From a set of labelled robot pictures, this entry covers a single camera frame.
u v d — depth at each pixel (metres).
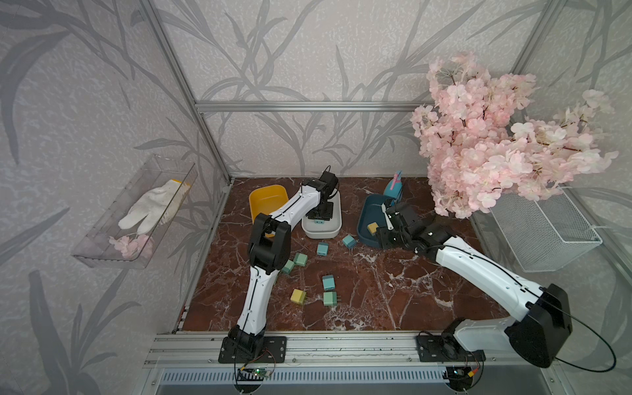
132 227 0.63
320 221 0.96
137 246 0.60
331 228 0.97
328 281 0.87
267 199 1.09
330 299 0.81
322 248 0.94
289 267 0.89
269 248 0.58
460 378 0.71
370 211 1.05
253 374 0.71
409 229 0.59
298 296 0.82
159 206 0.67
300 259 0.91
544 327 0.39
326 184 0.74
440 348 0.66
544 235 0.60
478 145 0.53
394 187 1.00
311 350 0.75
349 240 0.96
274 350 0.73
